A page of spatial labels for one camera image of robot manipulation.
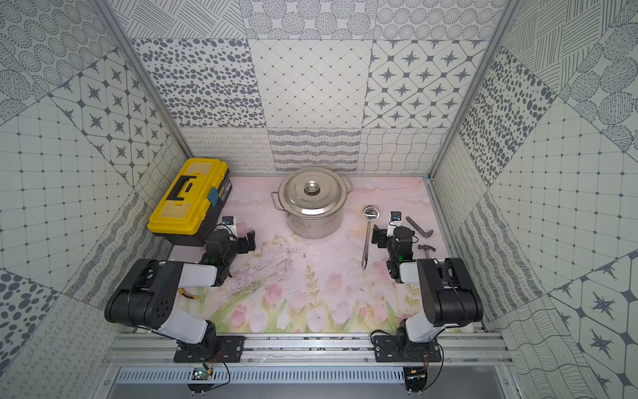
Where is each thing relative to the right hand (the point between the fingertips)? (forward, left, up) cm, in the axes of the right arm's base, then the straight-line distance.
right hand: (388, 227), depth 95 cm
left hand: (-2, +58, +1) cm, 58 cm away
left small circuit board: (-47, +60, -7) cm, 77 cm away
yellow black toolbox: (+1, +73, +13) cm, 74 cm away
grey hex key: (+7, -12, -6) cm, 15 cm away
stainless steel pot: (+1, +27, -2) cm, 27 cm away
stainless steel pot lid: (+8, +30, +12) cm, 33 cm away
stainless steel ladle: (+9, +6, -3) cm, 11 cm away
